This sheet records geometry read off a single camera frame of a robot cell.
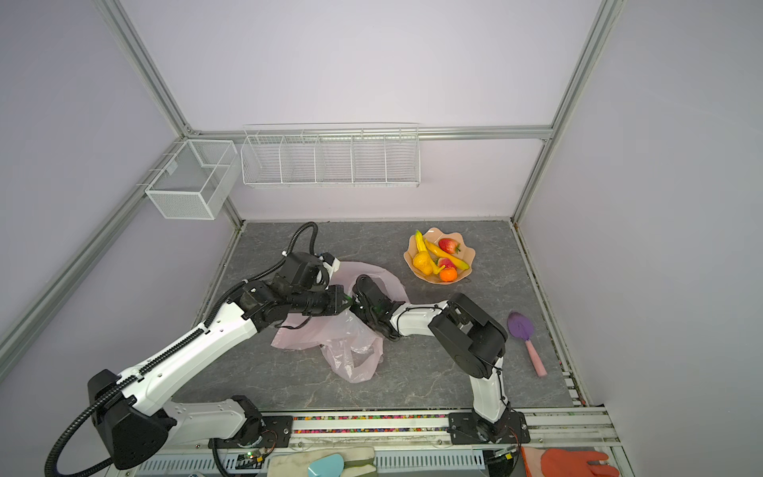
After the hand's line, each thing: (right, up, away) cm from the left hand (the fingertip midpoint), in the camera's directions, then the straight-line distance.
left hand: (352, 304), depth 73 cm
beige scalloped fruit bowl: (+25, +19, +38) cm, 50 cm away
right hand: (-9, -5, +14) cm, 18 cm away
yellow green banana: (+20, +16, +33) cm, 42 cm away
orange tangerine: (+28, +5, +24) cm, 38 cm away
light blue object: (-5, -37, -4) cm, 37 cm away
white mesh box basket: (-57, +37, +26) cm, 73 cm away
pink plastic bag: (0, -10, -1) cm, 10 cm away
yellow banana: (+29, +11, +33) cm, 45 cm away
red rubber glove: (+50, -36, -4) cm, 61 cm away
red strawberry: (+30, +15, +33) cm, 47 cm away
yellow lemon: (+20, +9, +27) cm, 35 cm away
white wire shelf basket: (-11, +45, +26) cm, 53 cm away
